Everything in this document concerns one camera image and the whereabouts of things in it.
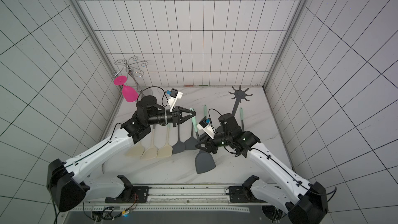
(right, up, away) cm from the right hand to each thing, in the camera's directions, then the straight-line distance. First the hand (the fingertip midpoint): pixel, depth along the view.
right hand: (197, 139), depth 71 cm
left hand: (-2, +12, -6) cm, 13 cm away
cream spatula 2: (-18, -10, +15) cm, 26 cm away
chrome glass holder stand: (-42, +38, +21) cm, 61 cm away
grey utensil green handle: (-11, -9, +17) cm, 22 cm away
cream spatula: (-27, -11, +15) cm, 32 cm away
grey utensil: (+3, -10, -2) cm, 10 cm away
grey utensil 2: (-5, -8, +21) cm, 23 cm away
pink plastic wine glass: (-44, +22, +26) cm, 56 cm away
